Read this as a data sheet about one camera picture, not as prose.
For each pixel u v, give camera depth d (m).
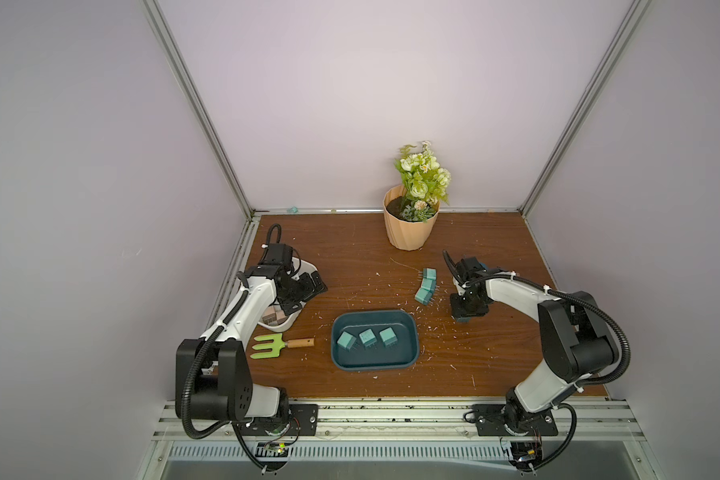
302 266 0.98
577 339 0.46
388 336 0.85
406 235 0.99
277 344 0.86
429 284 0.97
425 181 0.92
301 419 0.74
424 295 0.94
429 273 0.98
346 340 0.84
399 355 0.84
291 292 0.73
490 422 0.73
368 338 0.85
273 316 0.90
